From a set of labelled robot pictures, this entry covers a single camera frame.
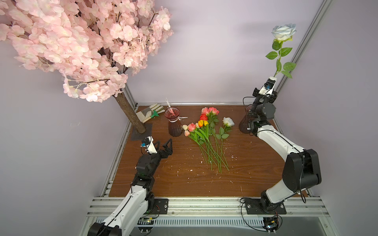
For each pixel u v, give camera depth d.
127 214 0.48
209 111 1.10
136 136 1.01
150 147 0.70
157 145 0.81
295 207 0.74
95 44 0.28
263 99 0.64
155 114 1.12
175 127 0.94
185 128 1.03
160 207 0.73
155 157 0.71
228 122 1.03
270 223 0.70
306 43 0.83
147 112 1.14
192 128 1.01
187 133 1.00
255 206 0.73
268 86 0.57
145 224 0.72
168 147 0.74
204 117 1.07
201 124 1.03
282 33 0.51
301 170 0.44
